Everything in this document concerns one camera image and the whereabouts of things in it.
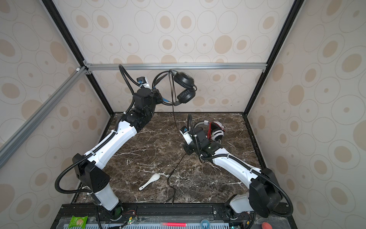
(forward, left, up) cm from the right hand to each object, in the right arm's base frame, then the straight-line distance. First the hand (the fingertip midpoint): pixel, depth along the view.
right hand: (186, 141), depth 83 cm
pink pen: (-39, +6, -15) cm, 42 cm away
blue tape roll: (-38, -9, -16) cm, 42 cm away
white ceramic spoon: (-15, +19, -16) cm, 29 cm away
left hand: (+15, +13, +29) cm, 35 cm away
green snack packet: (-38, +53, -13) cm, 66 cm away
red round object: (-39, -38, -13) cm, 56 cm away
